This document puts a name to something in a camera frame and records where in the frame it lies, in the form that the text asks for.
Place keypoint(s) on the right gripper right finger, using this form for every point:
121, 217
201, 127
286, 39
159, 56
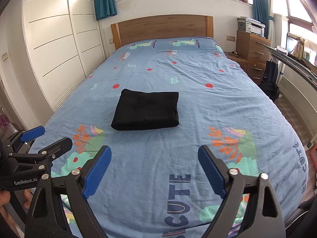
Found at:
215, 170

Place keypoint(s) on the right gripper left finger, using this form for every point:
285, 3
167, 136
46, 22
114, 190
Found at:
94, 170

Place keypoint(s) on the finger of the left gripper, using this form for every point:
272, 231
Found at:
55, 150
32, 134

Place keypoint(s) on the black pants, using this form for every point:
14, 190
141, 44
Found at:
138, 110

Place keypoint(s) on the operator left hand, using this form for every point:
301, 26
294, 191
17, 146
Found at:
5, 198

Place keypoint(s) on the blue patterned bed sheet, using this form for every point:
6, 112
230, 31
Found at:
154, 185

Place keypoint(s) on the white wardrobe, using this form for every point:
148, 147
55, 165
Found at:
48, 48

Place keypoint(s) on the black backpack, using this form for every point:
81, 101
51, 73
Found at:
271, 90

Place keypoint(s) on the low wooden nightstand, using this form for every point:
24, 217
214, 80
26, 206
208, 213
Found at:
254, 70

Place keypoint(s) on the dark blue bag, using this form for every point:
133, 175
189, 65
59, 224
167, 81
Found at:
271, 71

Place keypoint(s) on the wooden drawer cabinet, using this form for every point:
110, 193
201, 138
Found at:
252, 47

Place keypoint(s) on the wooden headboard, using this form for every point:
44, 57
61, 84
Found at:
161, 27

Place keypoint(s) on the teal curtain left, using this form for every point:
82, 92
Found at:
105, 9

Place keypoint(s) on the teal curtain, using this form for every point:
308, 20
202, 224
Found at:
105, 9
262, 12

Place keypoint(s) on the white printer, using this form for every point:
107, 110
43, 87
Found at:
250, 25

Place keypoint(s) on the teal curtain right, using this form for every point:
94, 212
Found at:
262, 12

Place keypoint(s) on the metal rail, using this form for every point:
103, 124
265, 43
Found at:
282, 55

